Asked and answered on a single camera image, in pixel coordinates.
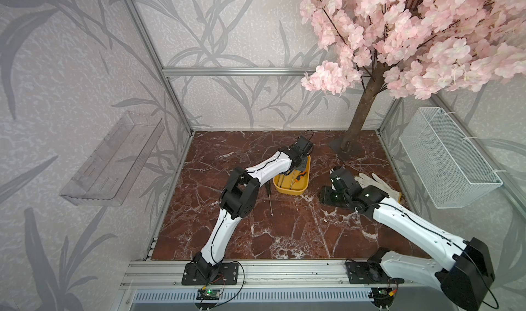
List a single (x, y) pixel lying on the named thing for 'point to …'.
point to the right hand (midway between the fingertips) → (320, 194)
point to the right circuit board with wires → (383, 296)
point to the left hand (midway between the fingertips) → (298, 161)
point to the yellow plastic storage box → (287, 184)
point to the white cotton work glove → (365, 181)
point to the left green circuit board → (208, 294)
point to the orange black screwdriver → (301, 174)
